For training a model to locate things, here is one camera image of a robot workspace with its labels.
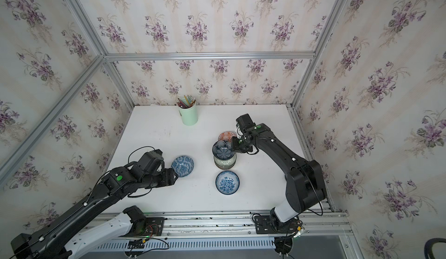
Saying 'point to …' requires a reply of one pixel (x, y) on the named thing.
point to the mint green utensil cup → (189, 116)
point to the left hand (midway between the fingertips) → (174, 180)
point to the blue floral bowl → (227, 182)
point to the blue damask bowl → (183, 165)
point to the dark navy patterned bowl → (222, 150)
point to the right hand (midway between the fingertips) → (235, 148)
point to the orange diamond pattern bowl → (226, 136)
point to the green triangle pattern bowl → (225, 164)
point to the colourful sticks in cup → (190, 101)
